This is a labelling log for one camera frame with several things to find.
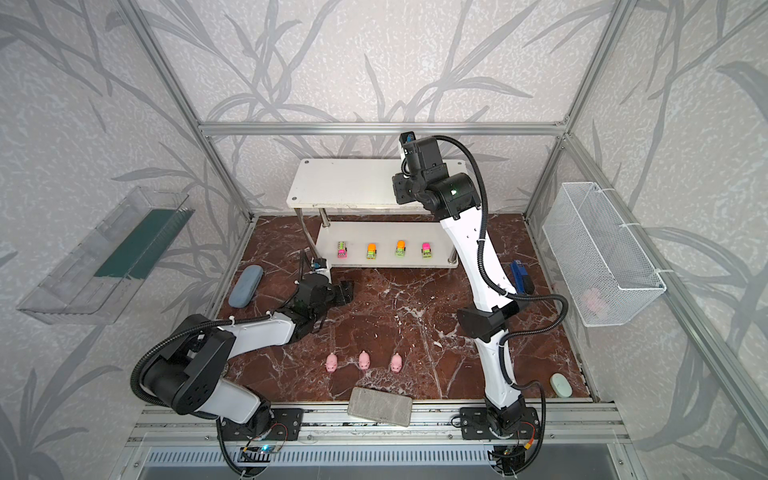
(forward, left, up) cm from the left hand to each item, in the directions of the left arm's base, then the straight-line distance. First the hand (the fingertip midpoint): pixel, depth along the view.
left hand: (350, 275), depth 92 cm
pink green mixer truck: (+10, -24, -1) cm, 26 cm away
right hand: (+11, -17, +32) cm, 38 cm away
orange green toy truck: (+10, -6, -1) cm, 11 cm away
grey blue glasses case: (-1, +35, -7) cm, 36 cm away
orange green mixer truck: (+11, -15, -1) cm, 19 cm away
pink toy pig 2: (-24, -6, -7) cm, 25 cm away
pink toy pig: (-24, +3, -7) cm, 26 cm away
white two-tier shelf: (+13, +8, +25) cm, 29 cm away
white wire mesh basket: (-14, -59, +27) cm, 66 cm away
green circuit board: (-44, +16, -8) cm, 47 cm away
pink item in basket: (-15, -63, +14) cm, 66 cm away
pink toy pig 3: (-24, -15, -7) cm, 29 cm away
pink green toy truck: (+10, +4, -1) cm, 11 cm away
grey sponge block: (-35, -11, -5) cm, 37 cm away
